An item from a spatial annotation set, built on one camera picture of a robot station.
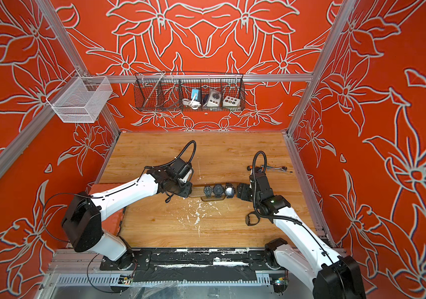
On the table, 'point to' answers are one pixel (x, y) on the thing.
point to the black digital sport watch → (218, 190)
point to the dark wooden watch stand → (212, 199)
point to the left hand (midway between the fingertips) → (182, 184)
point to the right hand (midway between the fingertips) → (241, 188)
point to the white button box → (231, 101)
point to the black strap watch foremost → (248, 221)
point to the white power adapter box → (214, 99)
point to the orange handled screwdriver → (283, 168)
